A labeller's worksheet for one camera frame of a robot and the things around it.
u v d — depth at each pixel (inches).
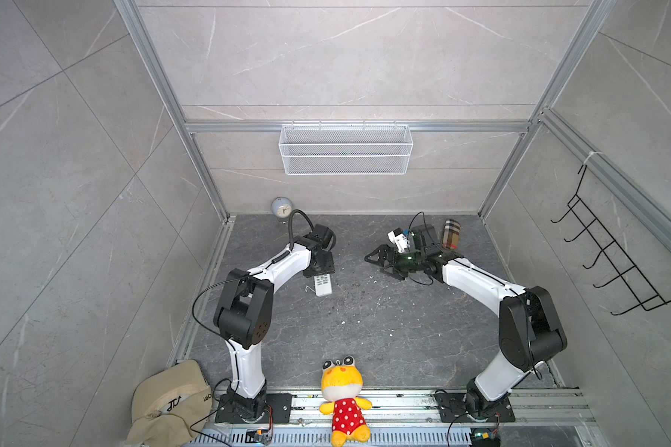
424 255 28.0
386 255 30.7
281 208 44.7
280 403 29.9
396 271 31.3
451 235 43.5
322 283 35.5
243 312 19.8
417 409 29.4
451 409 28.6
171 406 29.2
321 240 29.8
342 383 28.1
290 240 26.5
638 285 24.0
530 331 18.2
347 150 39.7
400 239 32.9
